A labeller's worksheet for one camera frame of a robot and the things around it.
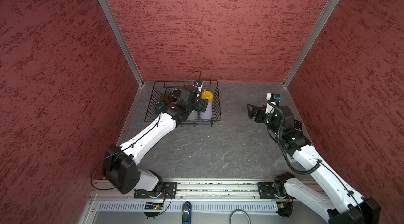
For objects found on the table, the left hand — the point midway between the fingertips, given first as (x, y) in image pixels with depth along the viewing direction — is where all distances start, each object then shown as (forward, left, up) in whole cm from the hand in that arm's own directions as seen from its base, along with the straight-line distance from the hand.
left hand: (196, 99), depth 81 cm
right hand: (-6, -29, 0) cm, 30 cm away
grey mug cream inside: (0, +3, -17) cm, 17 cm away
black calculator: (-3, -62, -21) cm, 66 cm away
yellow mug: (+13, -5, -11) cm, 18 cm away
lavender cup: (+1, -7, -15) cm, 16 cm away
